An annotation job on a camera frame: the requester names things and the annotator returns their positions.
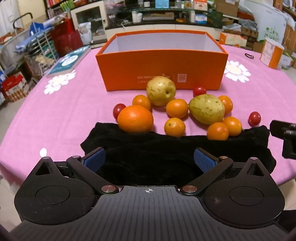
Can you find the orange cardboard box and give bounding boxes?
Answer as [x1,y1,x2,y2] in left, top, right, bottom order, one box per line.
[95,30,229,92]

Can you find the small orange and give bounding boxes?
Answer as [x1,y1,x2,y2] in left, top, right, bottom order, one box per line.
[218,95,233,115]
[166,99,189,119]
[132,95,151,111]
[206,122,229,141]
[222,116,243,136]
[164,117,186,138]

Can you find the large orange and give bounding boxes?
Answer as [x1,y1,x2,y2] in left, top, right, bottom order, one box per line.
[117,105,154,133]

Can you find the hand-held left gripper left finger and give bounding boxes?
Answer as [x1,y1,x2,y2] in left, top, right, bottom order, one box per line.
[33,147,119,195]

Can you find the white TV console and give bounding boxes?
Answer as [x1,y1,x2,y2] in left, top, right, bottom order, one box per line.
[105,9,222,42]

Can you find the orange white paper bag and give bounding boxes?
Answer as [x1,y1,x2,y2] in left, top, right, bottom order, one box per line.
[219,32,248,47]

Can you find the black cloth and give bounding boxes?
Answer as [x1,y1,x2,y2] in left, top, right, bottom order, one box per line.
[80,122,277,186]

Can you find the dark green gift box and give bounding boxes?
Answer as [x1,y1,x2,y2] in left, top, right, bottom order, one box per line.
[207,10,223,26]

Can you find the orange white canister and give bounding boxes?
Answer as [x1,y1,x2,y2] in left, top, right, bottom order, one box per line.
[259,37,285,69]

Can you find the pink floral tablecloth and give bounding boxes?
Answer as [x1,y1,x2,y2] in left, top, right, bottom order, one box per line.
[0,44,296,188]

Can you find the white printed bag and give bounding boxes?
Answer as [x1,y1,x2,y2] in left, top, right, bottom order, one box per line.
[245,0,287,44]

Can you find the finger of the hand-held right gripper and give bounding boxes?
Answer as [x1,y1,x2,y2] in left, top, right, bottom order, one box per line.
[270,119,296,160]

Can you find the orange white small carton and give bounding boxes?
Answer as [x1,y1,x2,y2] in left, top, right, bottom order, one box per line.
[193,0,208,11]

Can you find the blue white carton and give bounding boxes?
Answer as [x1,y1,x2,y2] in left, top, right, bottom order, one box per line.
[195,13,208,24]

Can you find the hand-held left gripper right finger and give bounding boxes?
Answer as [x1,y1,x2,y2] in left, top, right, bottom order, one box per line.
[181,147,267,195]

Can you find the white glass-door cabinet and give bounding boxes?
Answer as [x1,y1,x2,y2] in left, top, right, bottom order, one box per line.
[70,0,108,44]

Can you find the red cardboard box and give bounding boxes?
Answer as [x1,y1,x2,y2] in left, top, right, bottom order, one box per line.
[1,72,30,102]

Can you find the brown cardboard box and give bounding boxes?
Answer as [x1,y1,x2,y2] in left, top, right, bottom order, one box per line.
[214,0,238,16]

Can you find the red cherry tomato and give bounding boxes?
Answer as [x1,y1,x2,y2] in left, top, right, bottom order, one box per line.
[248,111,262,127]
[193,86,207,97]
[112,103,126,120]

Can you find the green mottled pear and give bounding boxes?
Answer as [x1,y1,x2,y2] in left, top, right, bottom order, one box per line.
[188,94,225,125]

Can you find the black trolley handle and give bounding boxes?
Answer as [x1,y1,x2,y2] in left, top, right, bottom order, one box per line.
[13,12,33,33]

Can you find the bookshelf with colourful books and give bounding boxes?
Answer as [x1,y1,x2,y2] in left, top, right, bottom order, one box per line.
[46,0,88,12]

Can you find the metal wire rack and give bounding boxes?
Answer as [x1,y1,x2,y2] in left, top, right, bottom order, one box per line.
[23,30,58,77]

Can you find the teal book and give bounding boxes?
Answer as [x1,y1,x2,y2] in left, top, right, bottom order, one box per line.
[46,45,92,77]

